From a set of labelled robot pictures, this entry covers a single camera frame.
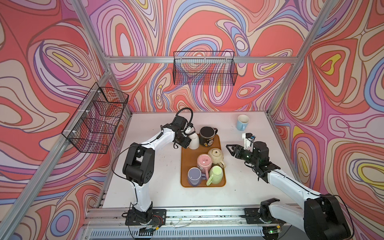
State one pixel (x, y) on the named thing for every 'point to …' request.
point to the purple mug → (195, 176)
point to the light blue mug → (242, 122)
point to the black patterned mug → (206, 135)
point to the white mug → (194, 144)
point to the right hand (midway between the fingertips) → (229, 149)
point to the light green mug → (216, 175)
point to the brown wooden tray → (189, 158)
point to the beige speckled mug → (217, 156)
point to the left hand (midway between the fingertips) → (186, 140)
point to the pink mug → (204, 162)
